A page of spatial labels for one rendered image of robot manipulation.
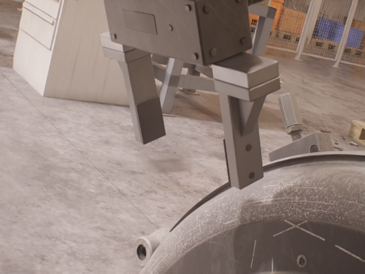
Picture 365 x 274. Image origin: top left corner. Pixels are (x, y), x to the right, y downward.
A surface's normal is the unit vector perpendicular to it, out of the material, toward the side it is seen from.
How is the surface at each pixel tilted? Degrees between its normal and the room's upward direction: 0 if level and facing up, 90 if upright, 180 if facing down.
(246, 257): 90
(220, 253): 90
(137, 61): 83
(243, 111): 114
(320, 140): 50
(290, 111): 71
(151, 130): 83
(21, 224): 0
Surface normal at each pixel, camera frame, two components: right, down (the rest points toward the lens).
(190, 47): -0.78, 0.36
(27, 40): -0.82, -0.07
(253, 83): 0.61, 0.25
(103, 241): 0.26, -0.93
